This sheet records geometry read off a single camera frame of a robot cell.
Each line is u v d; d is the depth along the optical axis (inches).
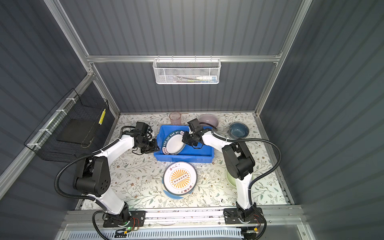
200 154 39.0
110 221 28.3
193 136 29.6
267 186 32.6
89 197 19.8
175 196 31.0
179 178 33.3
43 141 24.3
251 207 24.8
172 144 39.1
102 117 32.6
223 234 29.0
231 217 28.9
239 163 20.8
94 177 18.5
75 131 29.4
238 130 41.7
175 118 40.3
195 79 36.1
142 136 28.2
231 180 32.2
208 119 44.0
